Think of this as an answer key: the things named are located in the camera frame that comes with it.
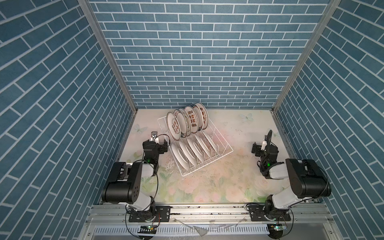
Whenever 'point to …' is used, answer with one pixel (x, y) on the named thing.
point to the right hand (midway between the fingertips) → (263, 142)
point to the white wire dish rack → (187, 161)
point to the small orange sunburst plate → (212, 143)
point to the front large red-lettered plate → (173, 125)
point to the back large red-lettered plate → (205, 115)
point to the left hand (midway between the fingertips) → (157, 139)
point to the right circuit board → (275, 230)
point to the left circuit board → (148, 229)
